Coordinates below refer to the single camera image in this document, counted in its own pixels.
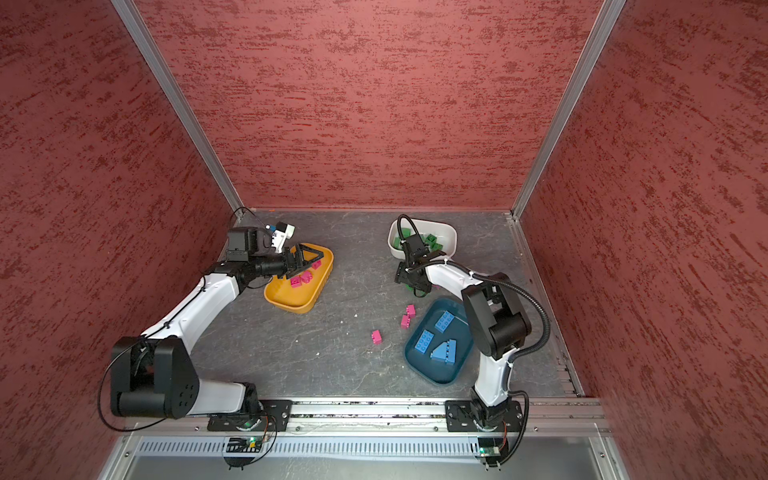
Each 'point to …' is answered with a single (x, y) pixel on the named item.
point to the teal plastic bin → (422, 367)
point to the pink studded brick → (307, 276)
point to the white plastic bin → (446, 234)
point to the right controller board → (490, 446)
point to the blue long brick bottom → (451, 351)
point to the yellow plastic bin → (302, 292)
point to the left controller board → (242, 445)
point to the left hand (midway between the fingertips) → (317, 264)
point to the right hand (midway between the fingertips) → (405, 285)
